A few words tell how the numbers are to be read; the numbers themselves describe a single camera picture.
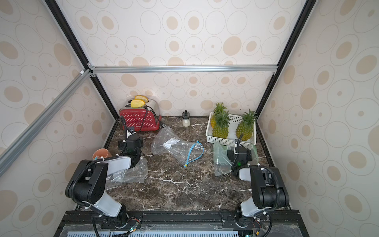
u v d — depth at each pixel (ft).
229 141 3.20
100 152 2.95
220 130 3.15
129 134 2.57
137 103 3.33
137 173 2.96
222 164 3.07
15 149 1.72
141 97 3.48
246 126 3.10
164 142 3.01
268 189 1.49
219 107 3.27
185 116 3.54
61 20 2.34
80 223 2.42
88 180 1.52
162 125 3.70
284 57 2.80
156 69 5.81
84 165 1.61
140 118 3.38
